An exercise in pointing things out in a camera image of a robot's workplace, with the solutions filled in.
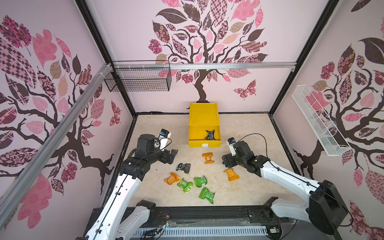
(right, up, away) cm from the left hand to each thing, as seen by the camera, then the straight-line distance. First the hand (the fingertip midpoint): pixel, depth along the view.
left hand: (167, 150), depth 74 cm
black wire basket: (-22, +45, +21) cm, 54 cm away
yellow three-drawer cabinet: (+19, +18, +16) cm, 31 cm away
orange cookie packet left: (+1, -18, +11) cm, 21 cm away
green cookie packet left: (+8, -21, +9) cm, 25 cm away
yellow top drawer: (+15, +8, +12) cm, 21 cm away
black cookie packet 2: (+8, -13, +16) cm, 22 cm away
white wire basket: (+82, +7, 0) cm, 82 cm away
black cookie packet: (+23, +7, +12) cm, 27 cm away
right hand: (+34, -5, +12) cm, 37 cm away
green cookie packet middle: (+16, -20, +11) cm, 28 cm away
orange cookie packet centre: (+22, -7, +21) cm, 31 cm away
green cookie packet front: (+20, -25, +7) cm, 33 cm away
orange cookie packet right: (+36, -17, +13) cm, 42 cm away
